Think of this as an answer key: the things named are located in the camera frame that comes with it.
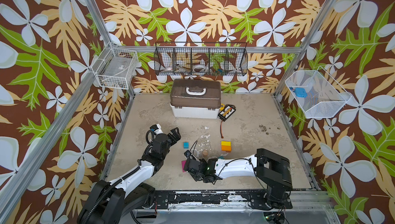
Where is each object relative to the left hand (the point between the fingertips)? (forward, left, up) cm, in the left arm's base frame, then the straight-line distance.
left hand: (172, 129), depth 86 cm
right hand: (-18, -11, -12) cm, 25 cm away
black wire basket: (+42, 0, +19) cm, 46 cm away
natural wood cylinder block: (-10, -19, -11) cm, 24 cm away
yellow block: (-4, -31, -9) cm, 33 cm away
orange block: (-7, -32, -10) cm, 34 cm away
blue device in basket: (+17, -74, +14) cm, 77 cm away
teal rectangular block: (-12, -28, -12) cm, 33 cm away
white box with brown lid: (+16, -13, +9) cm, 23 cm away
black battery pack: (+21, -37, -10) cm, 44 cm away
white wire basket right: (+12, -80, +16) cm, 82 cm away
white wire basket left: (+28, +33, +22) cm, 49 cm away
